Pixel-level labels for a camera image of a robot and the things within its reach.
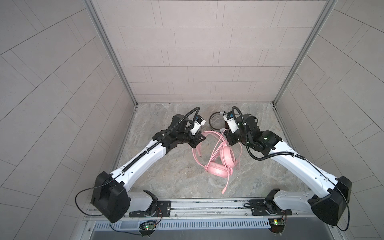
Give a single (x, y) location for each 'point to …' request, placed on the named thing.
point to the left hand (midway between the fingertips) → (208, 136)
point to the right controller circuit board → (277, 225)
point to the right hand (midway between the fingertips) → (224, 132)
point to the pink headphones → (214, 154)
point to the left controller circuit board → (148, 226)
